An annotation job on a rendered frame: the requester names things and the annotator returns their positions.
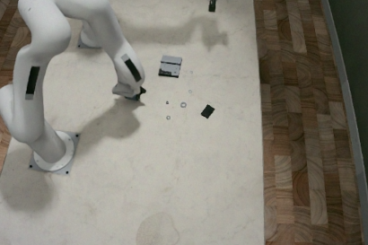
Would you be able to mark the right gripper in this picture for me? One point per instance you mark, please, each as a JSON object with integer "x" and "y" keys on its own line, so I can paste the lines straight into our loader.
{"x": 138, "y": 91}

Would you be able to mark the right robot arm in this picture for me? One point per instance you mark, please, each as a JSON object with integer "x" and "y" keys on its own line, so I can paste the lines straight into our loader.
{"x": 21, "y": 103}

